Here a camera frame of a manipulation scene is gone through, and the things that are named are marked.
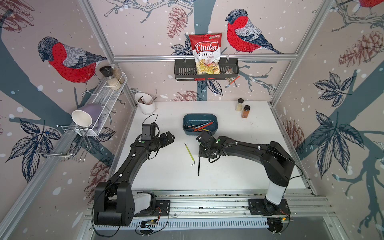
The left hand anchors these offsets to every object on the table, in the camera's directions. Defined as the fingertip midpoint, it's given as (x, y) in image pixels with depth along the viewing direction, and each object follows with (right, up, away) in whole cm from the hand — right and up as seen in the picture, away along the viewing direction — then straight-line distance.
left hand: (171, 136), depth 86 cm
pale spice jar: (+48, +19, +25) cm, 58 cm away
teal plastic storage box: (+13, +6, +21) cm, 25 cm away
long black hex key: (+18, +5, +20) cm, 27 cm away
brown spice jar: (+51, +15, +21) cm, 57 cm away
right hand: (+17, -11, +2) cm, 20 cm away
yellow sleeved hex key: (+22, +2, +19) cm, 29 cm away
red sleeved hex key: (+17, +2, +18) cm, 25 cm away
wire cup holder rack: (-37, +2, -25) cm, 45 cm away
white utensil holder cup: (-25, +23, +28) cm, 44 cm away
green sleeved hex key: (+11, -13, +7) cm, 18 cm away
